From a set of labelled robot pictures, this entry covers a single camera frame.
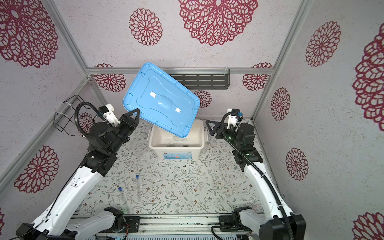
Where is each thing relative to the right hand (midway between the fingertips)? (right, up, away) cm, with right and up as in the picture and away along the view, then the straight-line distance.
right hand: (210, 120), depth 69 cm
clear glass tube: (-18, -10, +37) cm, 43 cm away
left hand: (-31, +3, -5) cm, 31 cm away
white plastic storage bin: (-24, -14, +33) cm, 44 cm away
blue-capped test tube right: (-39, -37, +16) cm, 56 cm away
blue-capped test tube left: (-45, -44, +12) cm, 64 cm away
